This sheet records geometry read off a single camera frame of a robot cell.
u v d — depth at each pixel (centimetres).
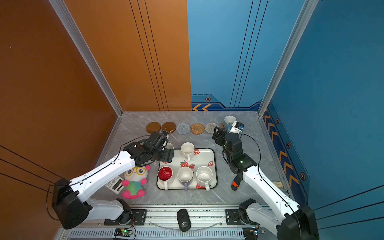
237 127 66
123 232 71
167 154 71
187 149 92
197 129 109
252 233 71
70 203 38
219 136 68
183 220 71
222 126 112
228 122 100
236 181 84
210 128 109
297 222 38
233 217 73
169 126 112
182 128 109
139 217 74
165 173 85
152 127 112
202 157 94
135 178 80
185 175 87
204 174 87
